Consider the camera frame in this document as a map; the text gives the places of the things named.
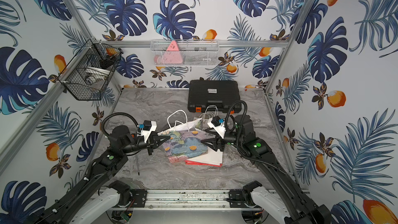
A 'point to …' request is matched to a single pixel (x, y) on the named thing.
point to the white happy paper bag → (213, 156)
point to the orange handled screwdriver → (138, 169)
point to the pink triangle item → (172, 55)
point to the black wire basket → (87, 74)
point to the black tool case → (222, 94)
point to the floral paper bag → (185, 141)
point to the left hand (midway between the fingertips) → (168, 135)
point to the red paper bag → (188, 162)
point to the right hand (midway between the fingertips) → (205, 133)
